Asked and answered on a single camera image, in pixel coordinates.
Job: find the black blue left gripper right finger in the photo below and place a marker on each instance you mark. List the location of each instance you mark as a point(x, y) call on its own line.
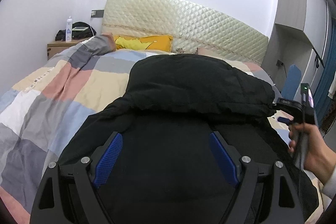
point(264, 193)

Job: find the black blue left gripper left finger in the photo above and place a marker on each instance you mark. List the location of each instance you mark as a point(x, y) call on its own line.
point(68, 193)

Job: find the black jacket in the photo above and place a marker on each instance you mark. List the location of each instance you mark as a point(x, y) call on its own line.
point(166, 172)

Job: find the person's right hand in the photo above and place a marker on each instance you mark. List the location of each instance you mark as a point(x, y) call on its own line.
point(320, 159)

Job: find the blue curtain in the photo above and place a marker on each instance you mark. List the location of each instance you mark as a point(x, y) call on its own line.
point(321, 99)

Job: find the grey desk wardrobe unit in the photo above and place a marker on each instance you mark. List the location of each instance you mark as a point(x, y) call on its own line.
point(301, 36)

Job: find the plaid patchwork quilt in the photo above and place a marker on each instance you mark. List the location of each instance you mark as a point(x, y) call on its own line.
point(42, 113)

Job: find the cream quilted headboard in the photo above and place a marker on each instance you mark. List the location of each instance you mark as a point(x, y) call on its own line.
point(191, 25)

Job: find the wooden nightstand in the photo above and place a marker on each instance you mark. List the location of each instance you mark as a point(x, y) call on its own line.
point(56, 47)

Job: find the yellow pillow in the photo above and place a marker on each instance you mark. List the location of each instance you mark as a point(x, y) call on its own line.
point(160, 42)

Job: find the white spray bottle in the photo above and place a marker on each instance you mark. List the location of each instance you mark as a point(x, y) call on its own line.
point(68, 35)

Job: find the black bag on nightstand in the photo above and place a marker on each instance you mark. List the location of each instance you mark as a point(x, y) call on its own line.
point(80, 30)

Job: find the wall power outlet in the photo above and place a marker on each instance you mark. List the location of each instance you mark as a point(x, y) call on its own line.
point(97, 13)

